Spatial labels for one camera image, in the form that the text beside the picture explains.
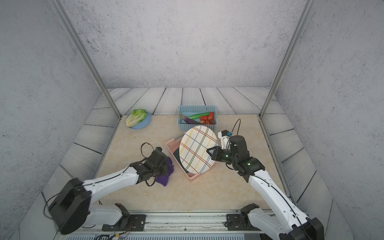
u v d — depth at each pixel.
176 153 0.85
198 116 1.19
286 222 0.40
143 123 1.16
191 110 1.22
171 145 0.99
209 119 1.14
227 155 0.63
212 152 0.74
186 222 0.74
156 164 0.68
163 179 0.82
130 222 0.73
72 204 0.42
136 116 1.13
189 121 1.15
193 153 0.80
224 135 0.68
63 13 0.72
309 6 0.70
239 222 0.72
